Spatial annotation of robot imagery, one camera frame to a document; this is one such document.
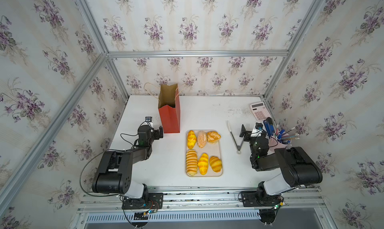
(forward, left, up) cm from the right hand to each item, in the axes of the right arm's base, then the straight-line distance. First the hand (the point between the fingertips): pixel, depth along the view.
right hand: (254, 126), depth 89 cm
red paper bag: (+2, +50, +13) cm, 52 cm away
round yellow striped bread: (-21, +24, -8) cm, 33 cm away
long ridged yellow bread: (-20, +38, -8) cm, 43 cm away
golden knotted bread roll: (-4, +24, -7) cm, 26 cm away
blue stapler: (+6, -14, -8) cm, 17 cm away
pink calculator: (+20, -12, -10) cm, 26 cm away
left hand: (0, +62, -4) cm, 62 cm away
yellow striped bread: (-5, +38, -8) cm, 39 cm away
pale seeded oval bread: (-6, +32, -6) cm, 33 cm away
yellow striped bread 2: (-20, +31, -9) cm, 38 cm away
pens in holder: (-6, -18, -2) cm, 19 cm away
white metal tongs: (-10, +9, -10) cm, 16 cm away
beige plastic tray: (-11, +24, -11) cm, 28 cm away
